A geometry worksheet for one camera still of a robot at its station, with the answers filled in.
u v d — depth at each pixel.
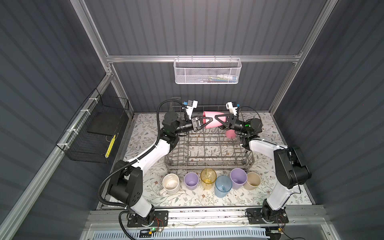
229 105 0.74
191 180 0.84
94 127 0.74
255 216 0.73
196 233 0.71
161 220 0.72
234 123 0.69
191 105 0.66
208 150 0.99
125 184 0.44
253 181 0.81
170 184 0.83
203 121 0.67
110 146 0.69
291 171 0.48
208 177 0.76
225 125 0.68
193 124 0.64
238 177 0.81
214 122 0.70
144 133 1.08
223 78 0.91
